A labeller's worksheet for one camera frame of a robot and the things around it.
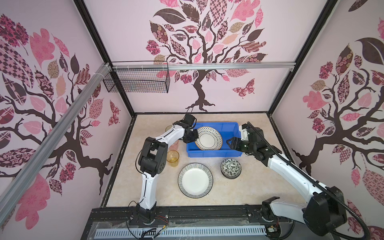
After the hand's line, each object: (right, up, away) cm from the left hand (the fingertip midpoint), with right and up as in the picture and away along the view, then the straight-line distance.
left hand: (196, 140), depth 97 cm
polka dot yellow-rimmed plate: (+9, 0, +5) cm, 10 cm away
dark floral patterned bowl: (+20, -16, -12) cm, 28 cm away
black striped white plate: (-1, -23, -12) cm, 26 cm away
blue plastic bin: (+25, +6, +14) cm, 29 cm away
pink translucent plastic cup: (-14, -4, -4) cm, 15 cm away
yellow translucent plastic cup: (-15, -9, -9) cm, 19 cm away
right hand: (+19, +1, -15) cm, 24 cm away
